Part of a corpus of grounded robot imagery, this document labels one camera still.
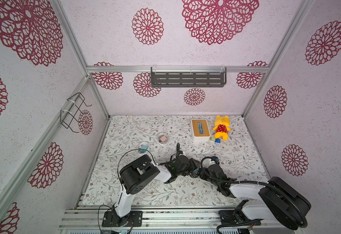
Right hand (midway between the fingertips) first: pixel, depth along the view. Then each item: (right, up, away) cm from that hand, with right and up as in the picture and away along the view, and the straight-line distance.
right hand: (197, 168), depth 90 cm
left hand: (+1, +2, 0) cm, 2 cm away
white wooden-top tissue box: (+6, +24, +18) cm, 31 cm away
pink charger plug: (-22, +18, +13) cm, 31 cm away
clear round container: (-36, +15, +13) cm, 41 cm away
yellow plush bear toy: (+22, +29, +16) cm, 40 cm away
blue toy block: (+18, +16, +16) cm, 29 cm away
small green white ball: (+14, +17, +16) cm, 27 cm away
